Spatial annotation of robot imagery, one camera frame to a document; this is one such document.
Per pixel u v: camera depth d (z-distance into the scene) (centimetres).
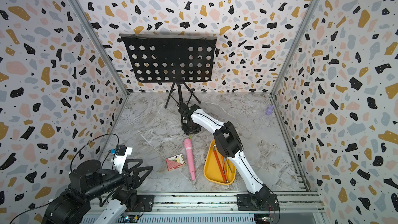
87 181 43
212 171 83
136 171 52
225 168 84
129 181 52
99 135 70
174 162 86
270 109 107
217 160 88
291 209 74
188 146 90
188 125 86
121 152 52
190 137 97
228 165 86
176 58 74
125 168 52
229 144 62
